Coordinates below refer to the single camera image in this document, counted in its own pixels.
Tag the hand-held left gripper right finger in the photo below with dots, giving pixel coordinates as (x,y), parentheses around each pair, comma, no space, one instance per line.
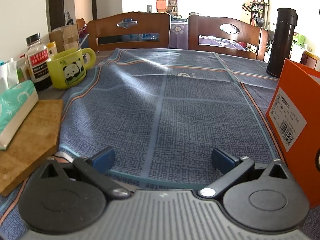
(220,158)

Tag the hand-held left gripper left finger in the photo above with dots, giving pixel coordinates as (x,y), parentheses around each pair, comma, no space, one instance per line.
(104,157)

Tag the orange cardboard box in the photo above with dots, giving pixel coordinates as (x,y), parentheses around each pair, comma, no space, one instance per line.
(307,155)

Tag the blue patterned tablecloth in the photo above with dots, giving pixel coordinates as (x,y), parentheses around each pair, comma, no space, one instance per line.
(175,110)

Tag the wooden cutting board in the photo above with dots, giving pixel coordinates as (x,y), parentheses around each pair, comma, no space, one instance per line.
(32,140)

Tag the green tissue pack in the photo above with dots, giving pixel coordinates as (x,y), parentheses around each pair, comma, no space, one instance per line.
(15,105)

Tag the black-capped glass bottle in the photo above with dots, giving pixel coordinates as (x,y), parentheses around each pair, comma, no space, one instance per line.
(37,62)

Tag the small yellow carton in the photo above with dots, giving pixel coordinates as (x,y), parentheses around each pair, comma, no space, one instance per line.
(52,48)

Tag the brown cardboard box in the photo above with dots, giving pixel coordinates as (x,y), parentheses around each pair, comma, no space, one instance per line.
(67,35)

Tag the black thermos flask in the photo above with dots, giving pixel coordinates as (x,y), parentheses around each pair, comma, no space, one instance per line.
(281,45)

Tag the wooden dining chair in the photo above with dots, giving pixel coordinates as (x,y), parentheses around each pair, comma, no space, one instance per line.
(150,25)
(207,27)

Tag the white standing air conditioner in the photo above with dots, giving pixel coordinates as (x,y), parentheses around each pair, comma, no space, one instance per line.
(246,13)

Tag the dark bookshelf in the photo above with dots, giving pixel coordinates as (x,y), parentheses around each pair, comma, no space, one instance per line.
(258,13)

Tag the wooden bookshelf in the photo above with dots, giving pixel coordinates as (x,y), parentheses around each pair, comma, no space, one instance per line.
(172,3)

